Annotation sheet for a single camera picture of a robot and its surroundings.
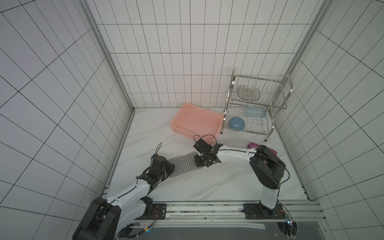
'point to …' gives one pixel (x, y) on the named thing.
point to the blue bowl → (236, 123)
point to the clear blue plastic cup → (254, 112)
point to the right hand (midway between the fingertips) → (192, 164)
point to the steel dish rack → (250, 102)
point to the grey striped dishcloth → (184, 163)
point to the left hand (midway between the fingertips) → (173, 168)
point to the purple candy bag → (254, 145)
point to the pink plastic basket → (197, 123)
